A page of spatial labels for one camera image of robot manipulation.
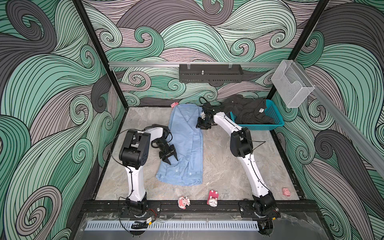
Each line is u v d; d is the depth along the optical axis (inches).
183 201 28.7
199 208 29.3
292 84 31.0
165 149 32.1
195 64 36.6
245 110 43.9
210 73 37.7
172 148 33.8
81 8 28.3
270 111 43.5
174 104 46.5
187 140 38.4
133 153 21.0
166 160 33.1
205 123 37.2
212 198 28.3
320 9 28.2
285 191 30.5
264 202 25.1
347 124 23.2
